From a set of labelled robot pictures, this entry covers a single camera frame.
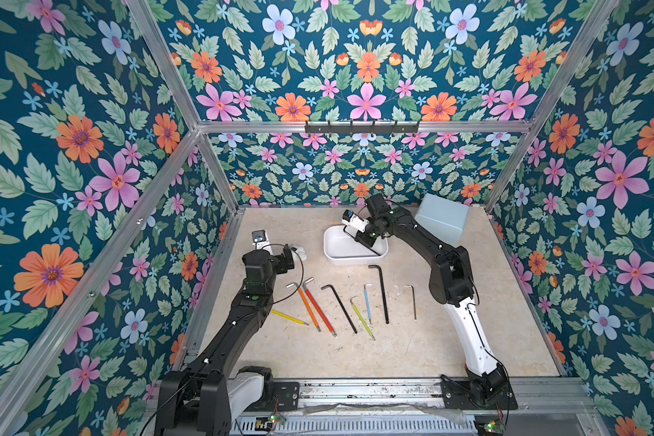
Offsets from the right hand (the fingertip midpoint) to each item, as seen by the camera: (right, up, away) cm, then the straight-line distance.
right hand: (358, 232), depth 102 cm
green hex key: (+1, -30, -13) cm, 32 cm away
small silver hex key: (+19, -23, -9) cm, 31 cm away
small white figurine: (-23, -8, -1) cm, 24 cm away
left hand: (-27, -4, -18) cm, 33 cm away
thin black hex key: (-1, -3, -3) cm, 4 cm away
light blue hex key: (+3, -24, -9) cm, 25 cm away
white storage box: (-7, -6, 0) cm, 9 cm away
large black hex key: (+7, -13, -1) cm, 14 cm away
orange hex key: (-24, -18, -6) cm, 30 cm away
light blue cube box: (+30, +5, -6) cm, 31 cm away
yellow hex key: (-23, -28, -13) cm, 39 cm away
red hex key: (-14, -25, -11) cm, 31 cm away
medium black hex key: (-6, -25, -11) cm, 28 cm away
